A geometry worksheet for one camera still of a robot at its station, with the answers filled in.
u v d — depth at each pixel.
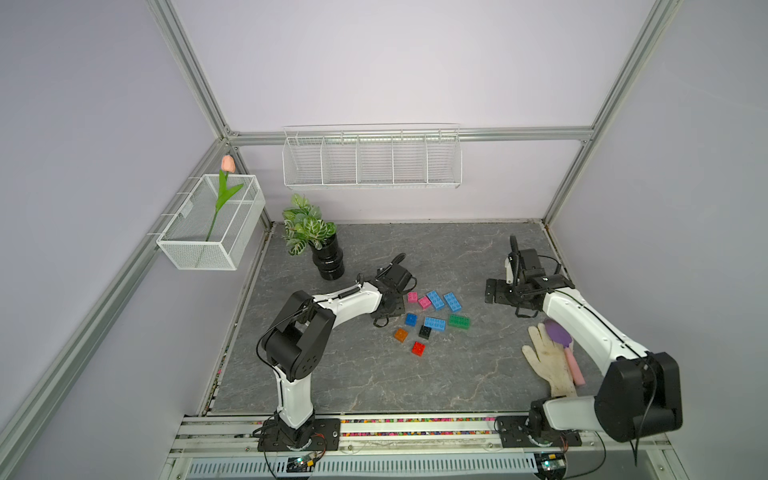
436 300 0.96
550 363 0.85
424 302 0.96
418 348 0.86
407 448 0.72
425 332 0.89
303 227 0.83
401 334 0.89
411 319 0.93
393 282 0.75
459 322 0.92
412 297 0.97
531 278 0.65
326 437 0.74
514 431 0.74
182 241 0.67
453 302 0.96
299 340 0.49
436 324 0.91
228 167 0.80
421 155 1.03
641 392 0.47
